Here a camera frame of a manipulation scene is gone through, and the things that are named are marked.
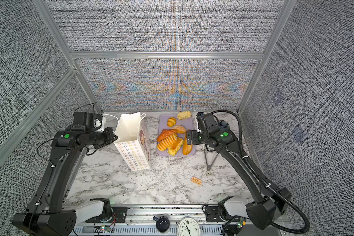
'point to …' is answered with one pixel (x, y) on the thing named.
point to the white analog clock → (188, 226)
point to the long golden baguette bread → (187, 148)
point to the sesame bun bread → (180, 129)
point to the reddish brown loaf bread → (165, 132)
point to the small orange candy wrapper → (196, 180)
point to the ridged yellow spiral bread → (163, 145)
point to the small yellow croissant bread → (171, 122)
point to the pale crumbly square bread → (184, 115)
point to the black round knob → (162, 223)
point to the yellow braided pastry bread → (173, 150)
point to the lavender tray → (162, 124)
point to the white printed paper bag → (132, 143)
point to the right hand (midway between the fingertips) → (195, 134)
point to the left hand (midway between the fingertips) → (118, 136)
